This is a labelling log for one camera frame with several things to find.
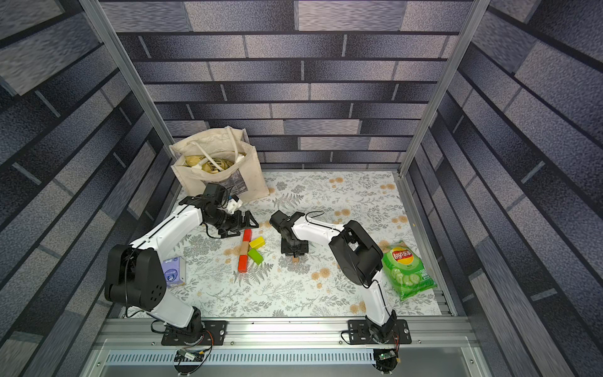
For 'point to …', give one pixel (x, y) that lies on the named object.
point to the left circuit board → (185, 355)
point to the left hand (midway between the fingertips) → (250, 226)
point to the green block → (256, 256)
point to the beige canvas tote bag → (224, 156)
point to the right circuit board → (385, 356)
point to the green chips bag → (404, 272)
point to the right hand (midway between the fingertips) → (291, 251)
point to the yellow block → (258, 243)
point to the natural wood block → (244, 248)
